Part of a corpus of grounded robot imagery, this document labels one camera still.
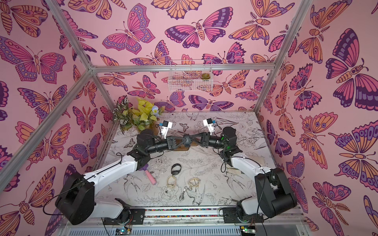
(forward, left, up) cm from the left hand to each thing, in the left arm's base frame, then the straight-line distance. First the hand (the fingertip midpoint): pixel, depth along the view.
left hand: (187, 140), depth 73 cm
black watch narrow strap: (-6, +7, -25) cm, 27 cm away
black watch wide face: (-1, 0, -1) cm, 1 cm away
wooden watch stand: (-2, +2, -3) cm, 4 cm away
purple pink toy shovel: (-10, +21, -25) cm, 34 cm away
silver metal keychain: (-20, +3, -26) cm, 32 cm away
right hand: (+1, -2, +1) cm, 3 cm away
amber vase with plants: (+20, +28, -3) cm, 34 cm away
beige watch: (-11, +10, -26) cm, 30 cm away
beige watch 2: (-11, -3, -26) cm, 29 cm away
